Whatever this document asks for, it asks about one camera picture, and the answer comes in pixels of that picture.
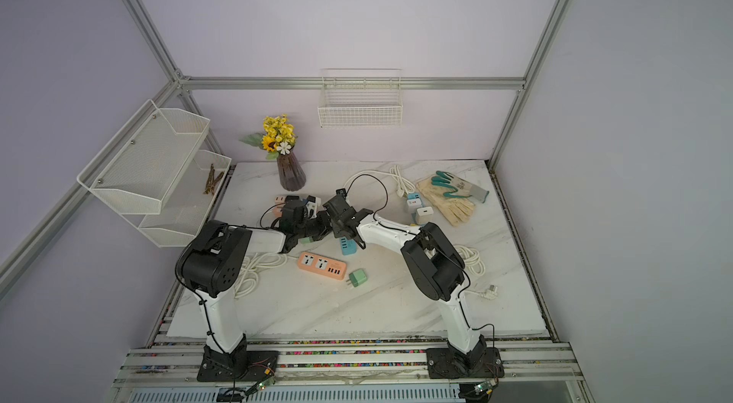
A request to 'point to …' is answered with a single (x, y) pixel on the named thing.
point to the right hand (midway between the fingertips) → (348, 224)
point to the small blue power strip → (414, 196)
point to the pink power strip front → (322, 265)
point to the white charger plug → (424, 215)
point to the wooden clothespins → (212, 180)
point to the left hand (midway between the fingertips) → (342, 223)
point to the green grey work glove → (464, 188)
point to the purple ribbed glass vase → (292, 177)
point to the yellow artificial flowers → (278, 137)
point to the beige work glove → (458, 210)
